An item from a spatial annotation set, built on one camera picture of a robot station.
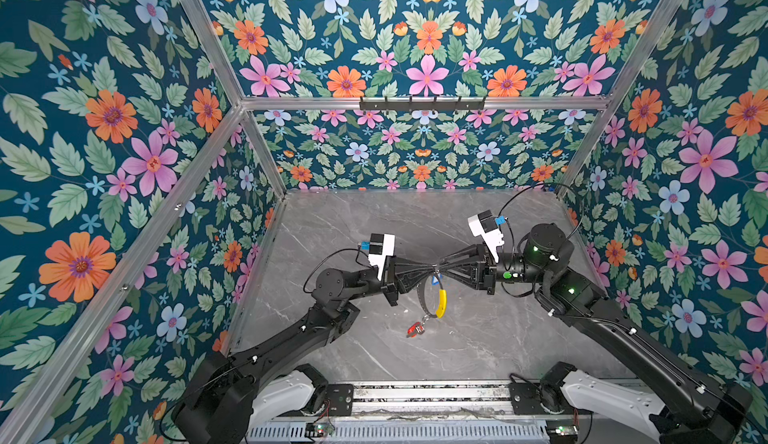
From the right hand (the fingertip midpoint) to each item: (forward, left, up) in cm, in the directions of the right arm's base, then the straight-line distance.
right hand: (445, 265), depth 57 cm
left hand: (-2, +2, +1) cm, 3 cm away
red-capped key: (-6, +6, -17) cm, 19 cm away
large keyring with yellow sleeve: (-5, 0, -5) cm, 7 cm away
